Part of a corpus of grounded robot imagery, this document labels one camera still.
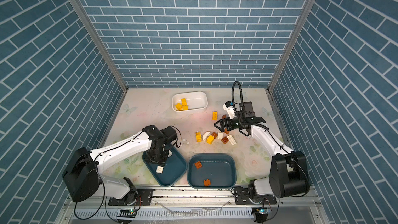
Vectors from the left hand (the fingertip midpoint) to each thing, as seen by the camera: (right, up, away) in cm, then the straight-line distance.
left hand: (161, 164), depth 78 cm
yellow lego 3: (+8, +28, +30) cm, 42 cm away
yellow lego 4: (+25, +9, +14) cm, 30 cm away
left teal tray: (+3, -6, +2) cm, 7 cm away
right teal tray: (+26, -5, +3) cm, 26 cm away
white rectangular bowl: (+10, +32, +34) cm, 48 cm away
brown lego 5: (+35, +22, +25) cm, 48 cm away
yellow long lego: (+28, +22, +27) cm, 45 cm away
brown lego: (+18, -2, +5) cm, 19 cm away
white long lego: (+38, +9, +14) cm, 41 cm away
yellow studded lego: (+18, +10, +16) cm, 26 cm away
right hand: (+31, +21, +8) cm, 38 cm away
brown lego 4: (+34, +9, +14) cm, 38 cm away
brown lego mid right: (+34, +15, +8) cm, 38 cm away
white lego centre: (+31, +11, +16) cm, 37 cm away
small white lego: (-2, -4, +3) cm, 5 cm away
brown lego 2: (+23, -9, -1) cm, 25 cm away
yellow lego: (+6, +32, +32) cm, 46 cm away
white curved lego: (+22, +11, +15) cm, 29 cm away
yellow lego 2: (+3, +29, +30) cm, 41 cm away
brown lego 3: (+28, +11, +16) cm, 34 cm away
